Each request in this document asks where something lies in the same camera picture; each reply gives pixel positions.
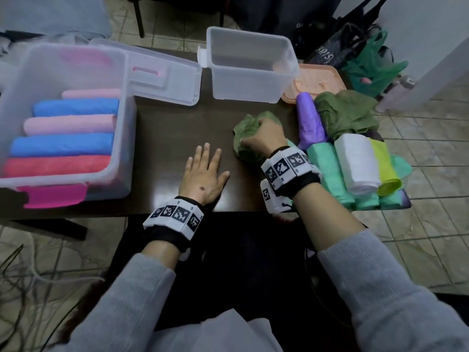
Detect person's right hand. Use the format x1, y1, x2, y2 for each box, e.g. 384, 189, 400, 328
240, 119, 288, 158

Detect person's left hand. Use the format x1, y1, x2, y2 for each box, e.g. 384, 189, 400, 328
178, 142, 231, 206

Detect olive green bag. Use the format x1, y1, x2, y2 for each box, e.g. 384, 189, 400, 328
314, 89, 380, 142
234, 111, 283, 164

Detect purple bag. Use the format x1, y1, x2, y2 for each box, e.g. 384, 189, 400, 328
296, 92, 329, 151

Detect small clear plastic bin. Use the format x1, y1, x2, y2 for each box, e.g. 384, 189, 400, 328
197, 26, 301, 104

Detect large clear storage bin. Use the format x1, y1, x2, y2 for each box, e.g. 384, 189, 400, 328
0, 42, 138, 209

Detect white bag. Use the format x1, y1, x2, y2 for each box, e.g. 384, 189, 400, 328
334, 133, 382, 196

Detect clear lid pink handle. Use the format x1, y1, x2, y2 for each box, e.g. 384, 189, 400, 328
89, 38, 203, 107

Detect yellow-green bag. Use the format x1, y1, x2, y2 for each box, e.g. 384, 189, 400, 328
370, 138, 403, 197

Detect pink plastic bag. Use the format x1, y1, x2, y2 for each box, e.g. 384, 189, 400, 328
61, 88, 122, 100
23, 114, 118, 136

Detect red plastic bag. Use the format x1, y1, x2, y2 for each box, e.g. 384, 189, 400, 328
1, 154, 112, 178

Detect translucent zipper bag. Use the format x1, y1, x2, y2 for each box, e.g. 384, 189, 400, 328
0, 31, 94, 96

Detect person's right forearm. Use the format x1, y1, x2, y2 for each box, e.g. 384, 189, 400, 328
293, 183, 469, 352

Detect person's left forearm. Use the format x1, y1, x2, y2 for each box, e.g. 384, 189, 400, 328
55, 241, 180, 352

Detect person's black trousers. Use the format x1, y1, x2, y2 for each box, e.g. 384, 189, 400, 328
106, 212, 360, 352

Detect black right wristband with markers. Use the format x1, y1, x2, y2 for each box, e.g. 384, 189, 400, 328
260, 146, 321, 198

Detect black wristband with markers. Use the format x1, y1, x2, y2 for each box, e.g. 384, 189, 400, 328
143, 196, 205, 252
260, 146, 321, 198

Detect black left wristband with markers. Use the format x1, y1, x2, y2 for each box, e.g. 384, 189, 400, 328
143, 196, 205, 252

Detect dark patterned bag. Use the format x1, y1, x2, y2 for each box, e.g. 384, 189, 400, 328
306, 0, 389, 66

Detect green plastic bag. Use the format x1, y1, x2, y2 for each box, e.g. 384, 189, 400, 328
341, 31, 409, 98

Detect black round stool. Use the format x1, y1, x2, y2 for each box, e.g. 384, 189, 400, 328
302, 223, 367, 327

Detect black chair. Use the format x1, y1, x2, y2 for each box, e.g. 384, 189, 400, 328
113, 0, 232, 39

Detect blue-grey floor mat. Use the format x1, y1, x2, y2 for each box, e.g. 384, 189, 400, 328
0, 0, 112, 39

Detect thick white floor cable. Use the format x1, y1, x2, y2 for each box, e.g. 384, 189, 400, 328
31, 238, 105, 283

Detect tangled dark floor cables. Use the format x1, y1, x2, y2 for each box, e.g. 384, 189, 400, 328
0, 234, 107, 352

